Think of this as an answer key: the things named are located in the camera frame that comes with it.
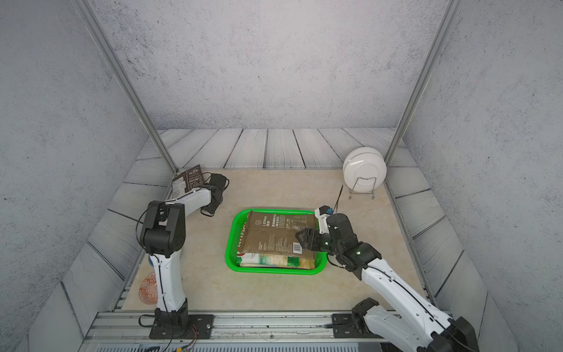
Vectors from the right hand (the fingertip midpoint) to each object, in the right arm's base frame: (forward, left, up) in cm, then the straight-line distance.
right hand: (303, 236), depth 76 cm
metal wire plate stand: (+31, -35, -17) cm, 49 cm away
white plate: (+36, -29, -4) cm, 47 cm away
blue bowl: (-14, +41, +13) cm, 45 cm away
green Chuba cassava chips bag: (-5, +13, -8) cm, 16 cm away
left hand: (+23, +45, -12) cm, 52 cm away
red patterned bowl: (-14, +55, -14) cm, 59 cm away
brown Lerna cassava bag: (+5, +10, -6) cm, 13 cm away
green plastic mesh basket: (+10, +26, -8) cm, 29 cm away
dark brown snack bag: (+39, +57, -14) cm, 70 cm away
